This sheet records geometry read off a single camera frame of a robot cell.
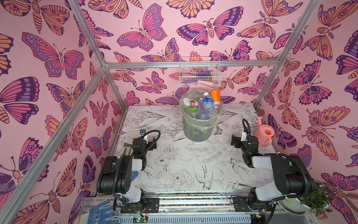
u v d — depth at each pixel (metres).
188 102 0.85
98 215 0.71
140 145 0.73
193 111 0.85
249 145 0.71
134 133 1.03
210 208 0.73
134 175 0.85
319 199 0.61
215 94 0.83
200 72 0.96
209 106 0.83
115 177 0.44
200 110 0.84
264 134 0.90
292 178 0.44
